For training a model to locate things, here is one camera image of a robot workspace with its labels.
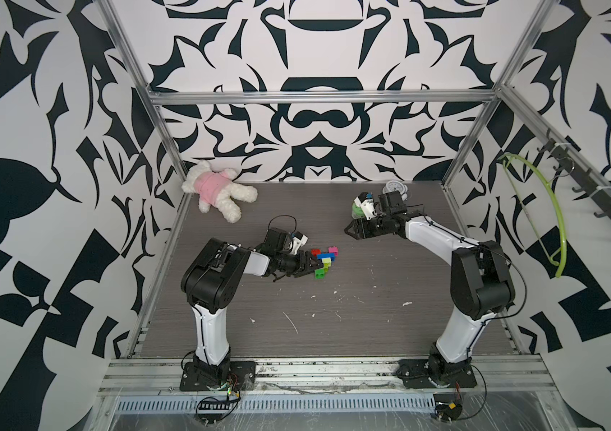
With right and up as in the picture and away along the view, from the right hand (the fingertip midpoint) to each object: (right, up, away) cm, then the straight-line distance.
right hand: (353, 224), depth 94 cm
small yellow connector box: (+21, -48, -23) cm, 57 cm away
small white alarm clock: (+21, +15, +21) cm, 33 cm away
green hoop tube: (+46, -8, -28) cm, 54 cm away
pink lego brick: (-6, -9, +3) cm, 12 cm away
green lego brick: (-12, -17, -2) cm, 21 cm away
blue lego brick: (-11, -11, +2) cm, 16 cm away
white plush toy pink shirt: (-51, +13, +11) cm, 53 cm away
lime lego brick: (-9, -14, 0) cm, 16 cm away
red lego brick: (-13, -10, +2) cm, 16 cm away
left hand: (-12, -14, -1) cm, 18 cm away
